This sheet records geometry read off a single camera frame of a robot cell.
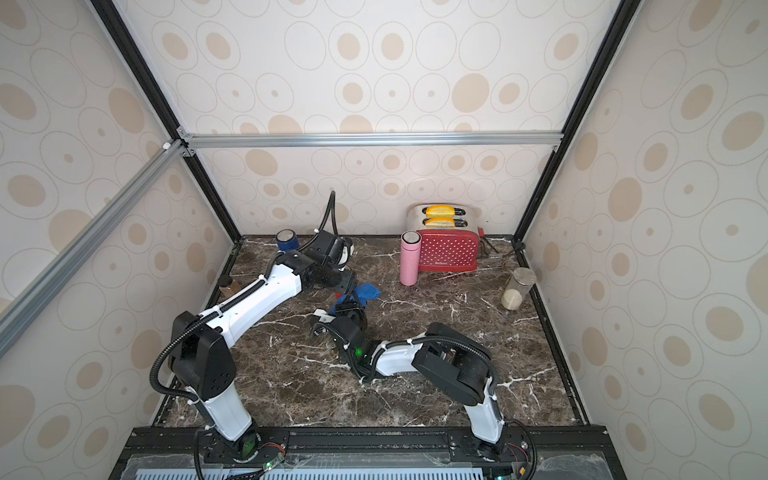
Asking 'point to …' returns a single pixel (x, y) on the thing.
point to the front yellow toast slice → (440, 223)
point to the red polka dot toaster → (449, 236)
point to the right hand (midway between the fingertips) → (354, 297)
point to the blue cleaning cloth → (364, 292)
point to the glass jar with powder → (521, 281)
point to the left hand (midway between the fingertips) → (355, 281)
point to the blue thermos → (287, 240)
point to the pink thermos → (410, 249)
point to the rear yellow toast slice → (440, 211)
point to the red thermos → (338, 294)
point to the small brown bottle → (225, 287)
